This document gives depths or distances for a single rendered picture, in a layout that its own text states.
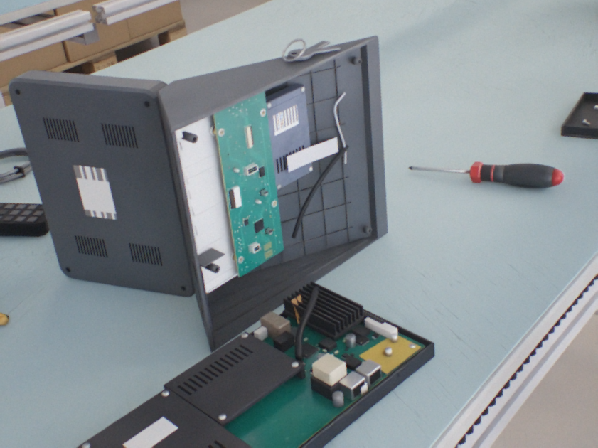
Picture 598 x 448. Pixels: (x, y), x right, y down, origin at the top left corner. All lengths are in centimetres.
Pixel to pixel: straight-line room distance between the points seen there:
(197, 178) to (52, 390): 21
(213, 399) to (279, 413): 5
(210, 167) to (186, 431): 21
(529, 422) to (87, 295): 147
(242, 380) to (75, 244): 26
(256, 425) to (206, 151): 22
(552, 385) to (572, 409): 9
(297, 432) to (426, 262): 26
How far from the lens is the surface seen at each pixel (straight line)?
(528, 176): 95
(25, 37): 219
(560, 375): 230
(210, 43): 155
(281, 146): 76
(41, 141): 82
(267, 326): 73
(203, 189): 71
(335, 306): 73
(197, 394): 67
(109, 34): 462
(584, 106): 117
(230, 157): 70
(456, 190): 96
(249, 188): 73
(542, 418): 217
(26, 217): 99
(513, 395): 79
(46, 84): 79
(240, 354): 70
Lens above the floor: 145
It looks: 29 degrees down
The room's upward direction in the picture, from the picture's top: 6 degrees counter-clockwise
